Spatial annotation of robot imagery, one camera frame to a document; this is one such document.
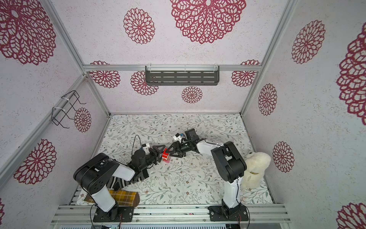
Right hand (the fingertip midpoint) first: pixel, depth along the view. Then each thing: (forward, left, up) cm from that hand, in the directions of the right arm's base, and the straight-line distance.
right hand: (167, 153), depth 87 cm
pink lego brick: (-3, 0, -4) cm, 5 cm away
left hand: (+3, 0, 0) cm, 3 cm away
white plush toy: (-10, -48, +8) cm, 50 cm away
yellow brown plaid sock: (-24, +24, -9) cm, 35 cm away
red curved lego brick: (-2, +1, +2) cm, 3 cm away
